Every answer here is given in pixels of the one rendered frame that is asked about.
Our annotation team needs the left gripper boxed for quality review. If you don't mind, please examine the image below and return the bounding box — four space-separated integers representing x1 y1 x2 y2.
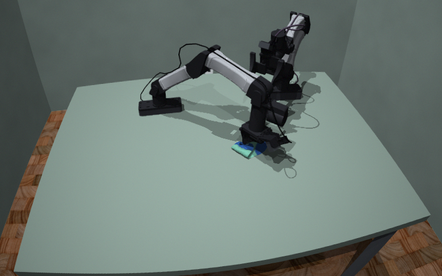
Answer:
250 52 285 87

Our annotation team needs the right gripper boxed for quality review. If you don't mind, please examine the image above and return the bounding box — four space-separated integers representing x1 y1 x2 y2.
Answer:
239 115 272 144

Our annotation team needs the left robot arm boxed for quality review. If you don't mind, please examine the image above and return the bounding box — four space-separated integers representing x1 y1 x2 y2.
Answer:
258 11 310 93

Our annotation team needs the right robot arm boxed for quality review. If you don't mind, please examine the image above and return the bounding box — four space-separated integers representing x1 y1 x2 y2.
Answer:
138 45 288 152

